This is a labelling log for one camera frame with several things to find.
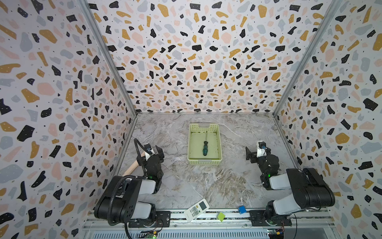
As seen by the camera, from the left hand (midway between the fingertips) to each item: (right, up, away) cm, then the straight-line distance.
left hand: (149, 149), depth 86 cm
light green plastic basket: (+27, +6, +23) cm, 36 cm away
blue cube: (+52, -30, -9) cm, 60 cm away
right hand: (+64, +1, +4) cm, 64 cm away
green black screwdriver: (+33, -2, +11) cm, 35 cm away
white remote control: (+26, -30, -12) cm, 42 cm away
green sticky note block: (+40, -32, -12) cm, 53 cm away
